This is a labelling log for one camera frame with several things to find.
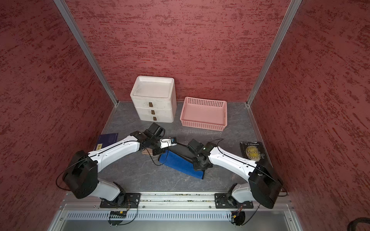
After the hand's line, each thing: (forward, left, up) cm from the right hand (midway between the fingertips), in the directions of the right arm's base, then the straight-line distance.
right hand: (200, 169), depth 80 cm
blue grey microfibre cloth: (+4, +11, 0) cm, 12 cm away
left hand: (+12, +22, +3) cm, 26 cm away
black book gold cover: (+13, -36, -5) cm, 39 cm away
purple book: (+23, +65, -3) cm, 69 cm away
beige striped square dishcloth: (+6, +28, +14) cm, 32 cm away
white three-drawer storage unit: (+39, +28, +20) cm, 52 cm away
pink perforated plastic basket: (+44, -7, -3) cm, 44 cm away
